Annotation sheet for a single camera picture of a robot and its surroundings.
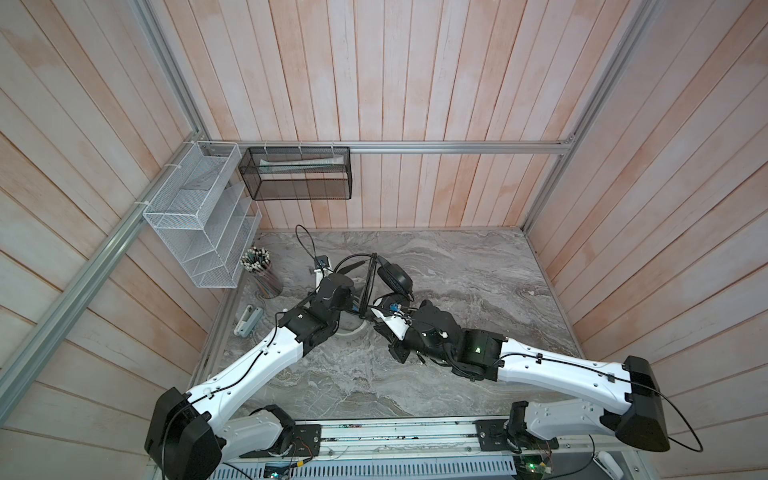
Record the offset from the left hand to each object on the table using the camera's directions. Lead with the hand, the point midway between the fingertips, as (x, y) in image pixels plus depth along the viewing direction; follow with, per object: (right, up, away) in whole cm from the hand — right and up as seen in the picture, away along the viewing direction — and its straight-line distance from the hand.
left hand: (339, 290), depth 80 cm
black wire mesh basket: (-18, +39, +24) cm, 49 cm away
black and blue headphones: (+14, +5, -6) cm, 16 cm away
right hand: (+11, -8, -11) cm, 17 cm away
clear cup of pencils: (-26, +8, +8) cm, 28 cm away
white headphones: (+1, -13, +15) cm, 19 cm away
